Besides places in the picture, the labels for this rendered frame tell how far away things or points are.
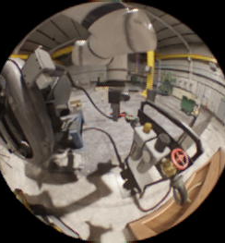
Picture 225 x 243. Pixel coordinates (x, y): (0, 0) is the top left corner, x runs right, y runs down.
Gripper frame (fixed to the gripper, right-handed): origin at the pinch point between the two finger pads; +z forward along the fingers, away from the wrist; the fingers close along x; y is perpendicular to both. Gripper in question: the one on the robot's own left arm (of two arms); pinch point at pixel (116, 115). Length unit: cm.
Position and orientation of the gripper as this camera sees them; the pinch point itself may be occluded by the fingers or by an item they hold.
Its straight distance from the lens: 37.4
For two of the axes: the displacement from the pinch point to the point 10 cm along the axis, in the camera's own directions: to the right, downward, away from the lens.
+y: 9.7, 1.2, -2.0
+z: 0.2, 8.3, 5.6
